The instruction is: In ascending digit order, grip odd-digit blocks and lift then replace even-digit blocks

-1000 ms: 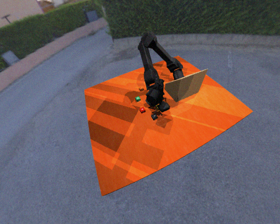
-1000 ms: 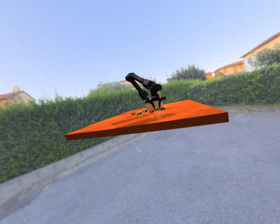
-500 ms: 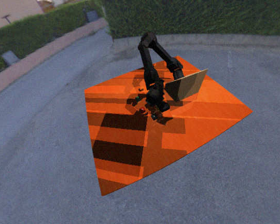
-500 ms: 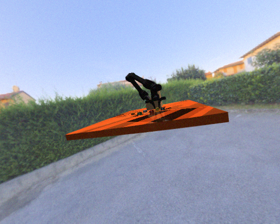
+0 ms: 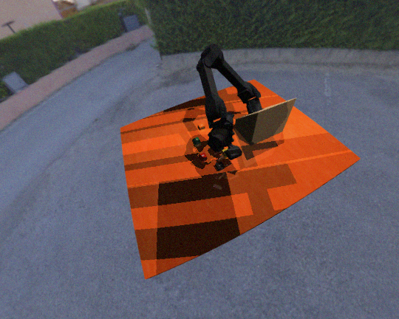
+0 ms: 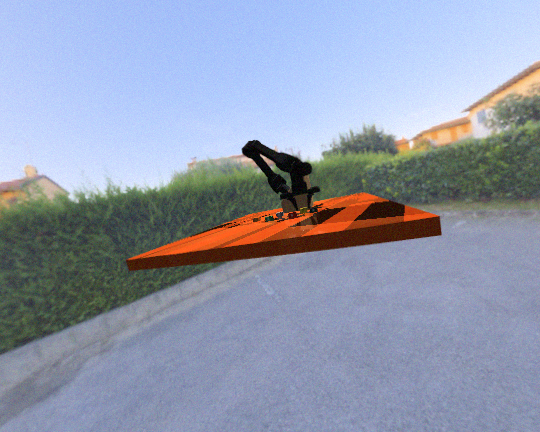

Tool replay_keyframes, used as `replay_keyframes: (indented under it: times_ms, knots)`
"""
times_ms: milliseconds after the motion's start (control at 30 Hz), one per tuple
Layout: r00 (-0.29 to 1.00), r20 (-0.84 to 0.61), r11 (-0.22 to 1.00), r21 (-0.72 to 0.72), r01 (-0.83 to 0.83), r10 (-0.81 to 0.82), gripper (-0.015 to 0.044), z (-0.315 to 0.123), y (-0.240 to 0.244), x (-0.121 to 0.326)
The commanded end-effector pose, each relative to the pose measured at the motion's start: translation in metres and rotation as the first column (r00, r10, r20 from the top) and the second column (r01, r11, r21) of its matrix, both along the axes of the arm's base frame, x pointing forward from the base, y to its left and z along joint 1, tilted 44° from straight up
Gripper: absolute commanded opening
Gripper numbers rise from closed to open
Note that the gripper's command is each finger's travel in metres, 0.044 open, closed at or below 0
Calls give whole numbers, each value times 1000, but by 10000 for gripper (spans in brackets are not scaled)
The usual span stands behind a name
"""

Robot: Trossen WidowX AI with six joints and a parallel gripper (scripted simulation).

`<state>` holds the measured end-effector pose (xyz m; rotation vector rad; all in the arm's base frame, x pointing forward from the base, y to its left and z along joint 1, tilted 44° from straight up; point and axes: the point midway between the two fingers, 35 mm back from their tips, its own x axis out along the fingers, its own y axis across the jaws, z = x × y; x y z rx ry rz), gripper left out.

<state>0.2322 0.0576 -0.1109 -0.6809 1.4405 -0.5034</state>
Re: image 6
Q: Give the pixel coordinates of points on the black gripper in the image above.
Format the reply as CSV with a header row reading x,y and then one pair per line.
x,y
310,192

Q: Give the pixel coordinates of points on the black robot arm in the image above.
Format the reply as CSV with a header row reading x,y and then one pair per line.
x,y
283,161

